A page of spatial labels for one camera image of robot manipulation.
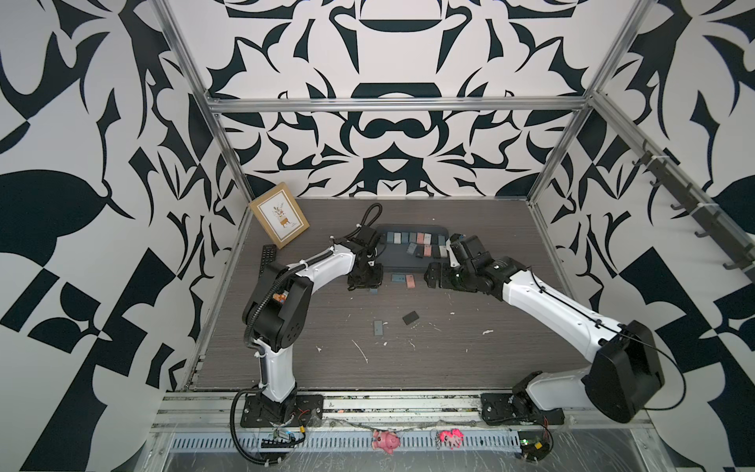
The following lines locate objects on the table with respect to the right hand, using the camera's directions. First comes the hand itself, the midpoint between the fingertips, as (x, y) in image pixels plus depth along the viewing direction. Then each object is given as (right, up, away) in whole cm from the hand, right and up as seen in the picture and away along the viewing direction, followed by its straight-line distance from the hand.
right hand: (436, 272), depth 85 cm
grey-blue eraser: (-5, +5, +20) cm, 22 cm away
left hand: (-18, -3, +10) cm, 20 cm away
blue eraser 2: (-7, +9, +24) cm, 26 cm away
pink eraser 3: (-6, -5, +12) cm, 14 cm away
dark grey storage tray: (-11, +3, +23) cm, 25 cm away
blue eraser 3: (-18, -7, +7) cm, 20 cm away
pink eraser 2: (+1, +5, +20) cm, 21 cm away
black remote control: (-54, +4, +17) cm, 57 cm away
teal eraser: (-10, -3, +12) cm, 16 cm away
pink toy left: (-14, -36, -16) cm, 42 cm away
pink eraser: (-1, +9, +24) cm, 25 cm away
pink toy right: (+1, -37, -15) cm, 39 cm away
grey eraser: (-17, -17, +3) cm, 24 cm away
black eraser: (-7, -14, +5) cm, 17 cm away
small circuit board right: (+21, -39, -13) cm, 46 cm away
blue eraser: (-12, +10, +24) cm, 28 cm away
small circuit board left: (-41, -40, -12) cm, 58 cm away
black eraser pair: (-2, +5, +20) cm, 21 cm away
